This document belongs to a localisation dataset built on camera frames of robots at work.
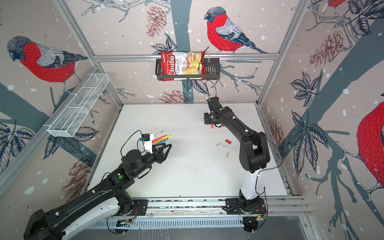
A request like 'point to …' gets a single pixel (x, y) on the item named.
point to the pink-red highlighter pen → (212, 126)
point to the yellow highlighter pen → (163, 139)
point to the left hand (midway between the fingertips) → (168, 145)
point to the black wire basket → (212, 69)
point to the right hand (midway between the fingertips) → (206, 121)
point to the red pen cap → (228, 141)
